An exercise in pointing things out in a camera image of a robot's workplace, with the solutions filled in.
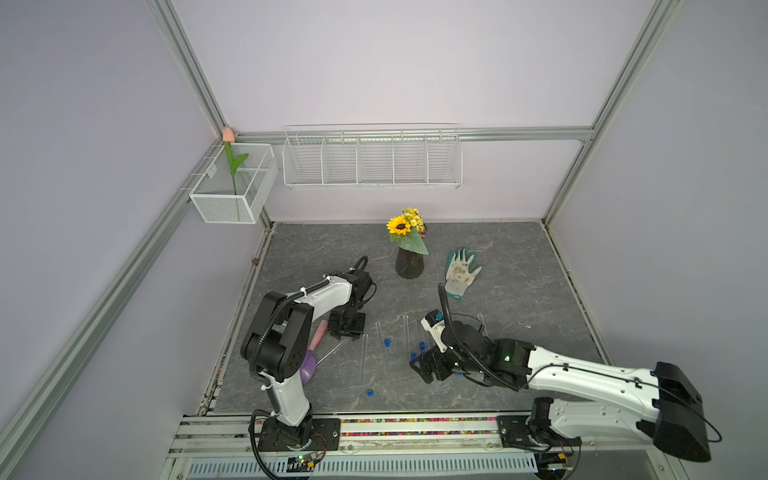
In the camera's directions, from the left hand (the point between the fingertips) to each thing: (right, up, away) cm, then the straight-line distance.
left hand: (348, 339), depth 88 cm
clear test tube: (+41, +4, +6) cm, 42 cm away
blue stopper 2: (+12, -2, +1) cm, 12 cm away
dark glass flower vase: (+19, +22, +13) cm, 32 cm away
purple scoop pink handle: (-10, -5, -4) cm, 12 cm away
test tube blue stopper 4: (+17, +1, +2) cm, 18 cm away
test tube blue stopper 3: (+9, +3, +4) cm, 10 cm away
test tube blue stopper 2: (+5, -5, -2) cm, 7 cm away
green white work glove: (+36, +18, +15) cm, 43 cm away
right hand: (+21, 0, -13) cm, 24 cm away
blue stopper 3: (+22, -3, +2) cm, 23 cm away
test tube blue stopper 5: (+20, 0, +1) cm, 20 cm away
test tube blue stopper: (-5, -3, -1) cm, 6 cm away
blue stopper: (+7, -13, -8) cm, 16 cm away
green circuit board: (-9, -26, -16) cm, 32 cm away
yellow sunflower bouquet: (+18, +32, -2) cm, 37 cm away
